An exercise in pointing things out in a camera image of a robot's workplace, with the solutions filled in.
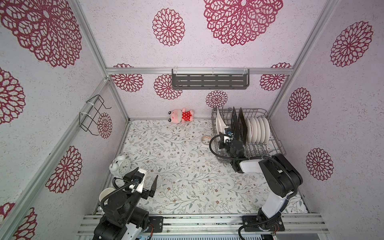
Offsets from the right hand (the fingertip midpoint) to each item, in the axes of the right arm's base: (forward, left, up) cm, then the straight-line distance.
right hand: (222, 129), depth 91 cm
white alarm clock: (-23, +58, -6) cm, 63 cm away
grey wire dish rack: (+1, -38, -16) cm, 41 cm away
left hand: (-33, +38, +5) cm, 50 cm away
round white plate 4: (+3, -26, -4) cm, 27 cm away
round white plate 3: (+3, -24, -3) cm, 24 cm away
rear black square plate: (+3, -13, 0) cm, 14 cm away
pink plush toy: (+22, +31, -10) cm, 40 cm away
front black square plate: (+4, -8, +1) cm, 9 cm away
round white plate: (+3, -18, -3) cm, 18 cm away
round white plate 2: (+5, -22, -5) cm, 23 cm away
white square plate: (0, +1, +4) cm, 4 cm away
